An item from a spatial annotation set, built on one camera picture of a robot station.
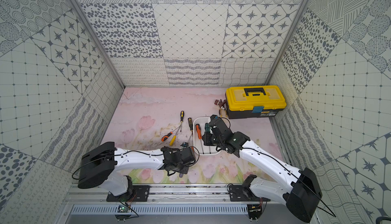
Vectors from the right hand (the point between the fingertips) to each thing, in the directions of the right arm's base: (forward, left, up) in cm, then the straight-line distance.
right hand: (204, 139), depth 78 cm
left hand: (-10, +8, -12) cm, 17 cm away
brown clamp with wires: (+33, -12, -11) cm, 36 cm away
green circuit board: (-29, +39, -15) cm, 51 cm away
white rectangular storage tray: (0, -2, -14) cm, 14 cm away
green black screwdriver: (+13, -2, -12) cm, 17 cm away
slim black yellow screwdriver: (+21, +15, -12) cm, 29 cm away
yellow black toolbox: (+23, -30, +3) cm, 38 cm away
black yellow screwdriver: (+16, +9, -12) cm, 22 cm away
